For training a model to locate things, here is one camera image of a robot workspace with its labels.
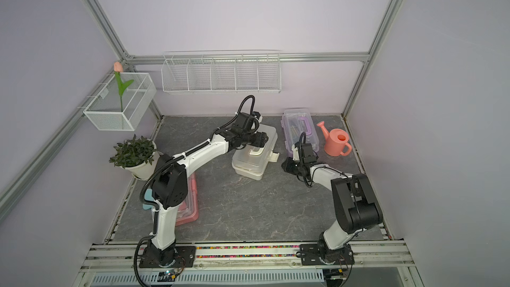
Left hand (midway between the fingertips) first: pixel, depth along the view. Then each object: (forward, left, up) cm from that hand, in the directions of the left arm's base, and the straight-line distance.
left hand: (263, 138), depth 91 cm
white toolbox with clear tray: (-9, +7, -4) cm, 12 cm away
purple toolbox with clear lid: (+16, -19, -8) cm, 26 cm away
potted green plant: (-7, +54, +2) cm, 54 cm away
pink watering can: (-2, -35, -4) cm, 36 cm away
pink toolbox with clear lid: (-29, +31, -6) cm, 43 cm away
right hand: (-8, -9, -11) cm, 16 cm away
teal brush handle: (-17, +55, -16) cm, 60 cm away
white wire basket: (+1, +59, +22) cm, 63 cm away
